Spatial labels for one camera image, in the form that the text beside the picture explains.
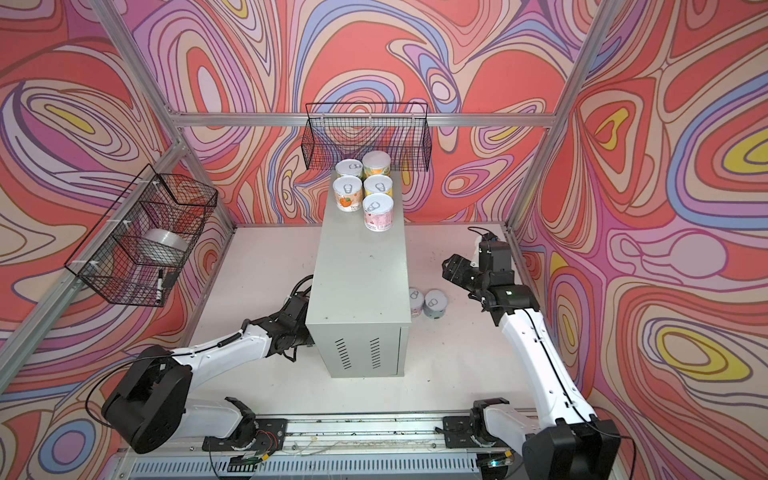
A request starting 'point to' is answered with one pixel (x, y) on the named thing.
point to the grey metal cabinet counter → (359, 316)
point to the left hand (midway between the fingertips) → (317, 328)
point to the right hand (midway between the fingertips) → (455, 273)
